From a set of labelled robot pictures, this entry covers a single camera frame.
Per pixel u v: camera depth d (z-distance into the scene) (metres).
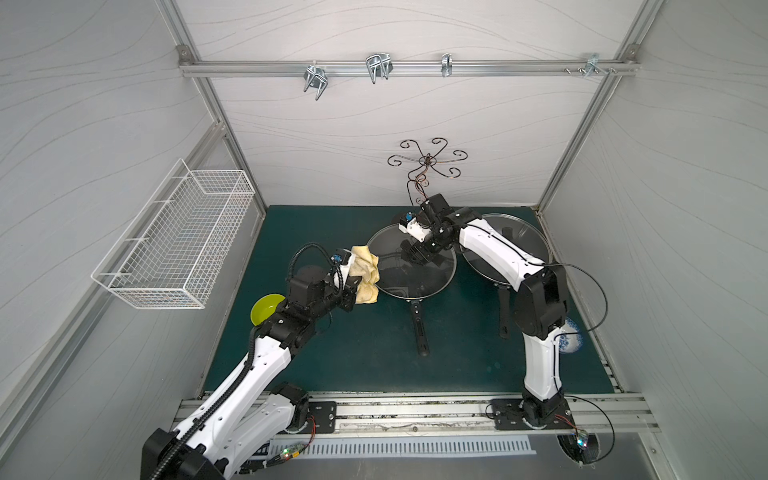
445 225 0.66
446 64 0.78
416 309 0.84
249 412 0.47
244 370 0.47
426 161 0.91
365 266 0.72
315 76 0.76
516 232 1.18
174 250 0.69
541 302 0.52
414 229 0.82
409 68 0.78
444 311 0.93
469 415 0.76
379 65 0.77
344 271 0.66
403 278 0.99
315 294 0.58
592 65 0.76
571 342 0.84
